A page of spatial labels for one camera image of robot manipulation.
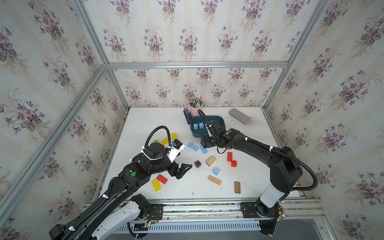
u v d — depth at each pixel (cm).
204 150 96
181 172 60
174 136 101
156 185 82
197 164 88
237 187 80
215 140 66
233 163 90
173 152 59
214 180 83
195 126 104
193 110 111
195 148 97
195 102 111
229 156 92
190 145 98
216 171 87
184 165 61
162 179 82
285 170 45
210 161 89
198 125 105
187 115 115
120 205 46
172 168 60
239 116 111
